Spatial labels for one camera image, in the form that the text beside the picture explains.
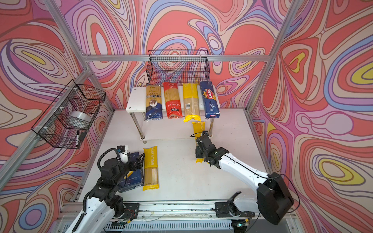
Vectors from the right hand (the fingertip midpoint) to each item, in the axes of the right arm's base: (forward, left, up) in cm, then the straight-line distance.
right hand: (201, 151), depth 85 cm
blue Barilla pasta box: (-14, +39, -3) cm, 41 cm away
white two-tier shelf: (+18, +23, +1) cm, 29 cm away
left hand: (-2, +36, +5) cm, 36 cm away
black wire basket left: (+5, +66, +27) cm, 71 cm away
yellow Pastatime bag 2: (+16, +1, +3) cm, 16 cm away
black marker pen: (0, +64, +18) cm, 66 cm away
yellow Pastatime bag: (-9, +30, -6) cm, 32 cm away
